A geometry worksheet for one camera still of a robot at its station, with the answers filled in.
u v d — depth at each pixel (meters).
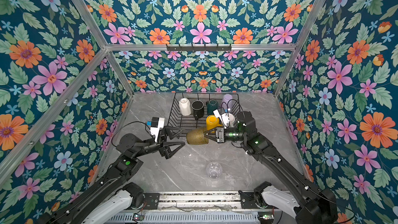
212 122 0.89
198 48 0.93
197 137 0.59
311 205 0.38
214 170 0.84
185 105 0.98
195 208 0.72
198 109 0.96
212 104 0.96
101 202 0.52
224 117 0.63
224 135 0.58
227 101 0.99
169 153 0.56
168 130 0.64
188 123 1.02
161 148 0.56
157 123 0.55
